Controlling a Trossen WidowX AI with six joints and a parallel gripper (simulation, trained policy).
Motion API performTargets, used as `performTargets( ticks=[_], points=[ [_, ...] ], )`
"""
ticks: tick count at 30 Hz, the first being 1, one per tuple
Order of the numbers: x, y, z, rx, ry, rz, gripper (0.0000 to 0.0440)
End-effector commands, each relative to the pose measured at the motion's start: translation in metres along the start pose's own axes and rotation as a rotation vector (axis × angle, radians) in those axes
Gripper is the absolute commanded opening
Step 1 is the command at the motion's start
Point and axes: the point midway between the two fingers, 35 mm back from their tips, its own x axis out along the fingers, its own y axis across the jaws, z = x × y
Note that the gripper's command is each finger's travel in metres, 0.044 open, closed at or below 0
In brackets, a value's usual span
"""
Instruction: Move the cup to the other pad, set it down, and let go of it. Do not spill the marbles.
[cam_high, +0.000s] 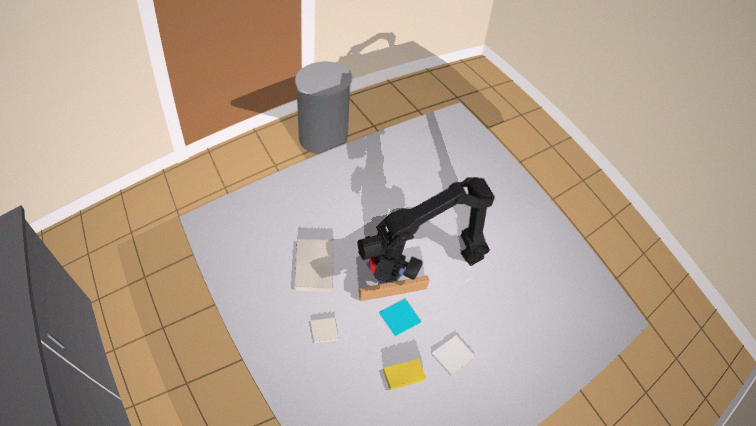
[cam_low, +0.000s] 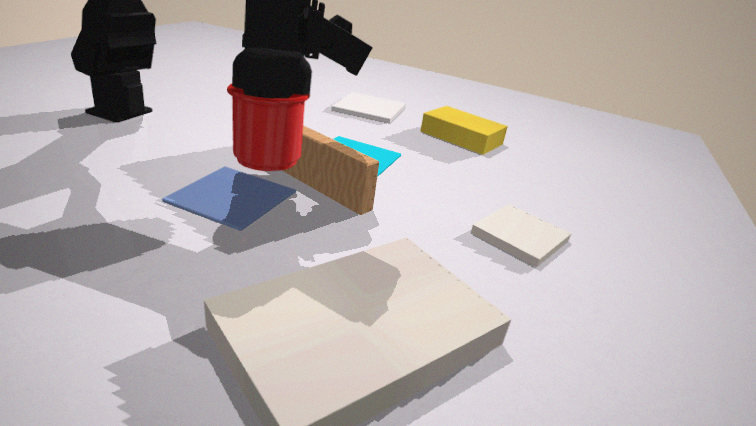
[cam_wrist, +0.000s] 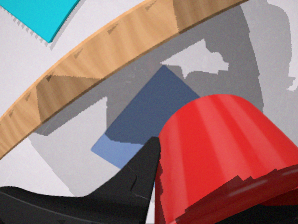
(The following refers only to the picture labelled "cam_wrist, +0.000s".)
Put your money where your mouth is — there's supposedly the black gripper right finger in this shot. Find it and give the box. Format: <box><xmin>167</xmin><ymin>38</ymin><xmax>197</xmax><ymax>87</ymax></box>
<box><xmin>216</xmin><ymin>204</ymin><xmax>298</xmax><ymax>224</ymax></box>

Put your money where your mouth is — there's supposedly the red plastic cup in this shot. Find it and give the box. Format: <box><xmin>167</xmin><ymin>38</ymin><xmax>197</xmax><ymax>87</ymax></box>
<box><xmin>154</xmin><ymin>93</ymin><xmax>298</xmax><ymax>224</ymax></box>

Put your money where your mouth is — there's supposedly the wooden plank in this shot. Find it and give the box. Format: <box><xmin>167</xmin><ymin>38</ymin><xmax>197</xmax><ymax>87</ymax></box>
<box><xmin>0</xmin><ymin>0</ymin><xmax>247</xmax><ymax>160</ymax></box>

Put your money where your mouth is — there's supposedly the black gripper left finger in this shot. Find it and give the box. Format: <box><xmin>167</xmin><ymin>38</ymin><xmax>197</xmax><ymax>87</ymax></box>
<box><xmin>0</xmin><ymin>136</ymin><xmax>161</xmax><ymax>224</ymax></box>

